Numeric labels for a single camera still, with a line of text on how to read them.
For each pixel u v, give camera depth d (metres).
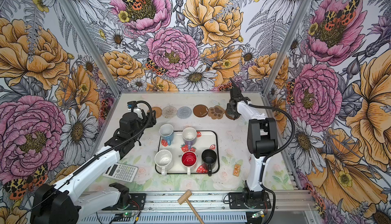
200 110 1.11
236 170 0.83
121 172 0.82
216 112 1.11
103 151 0.52
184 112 1.09
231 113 0.91
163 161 0.85
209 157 0.85
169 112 1.09
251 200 0.68
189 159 0.86
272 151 0.54
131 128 0.61
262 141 0.53
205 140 0.95
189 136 0.96
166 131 0.93
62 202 0.38
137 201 0.73
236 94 0.81
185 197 0.74
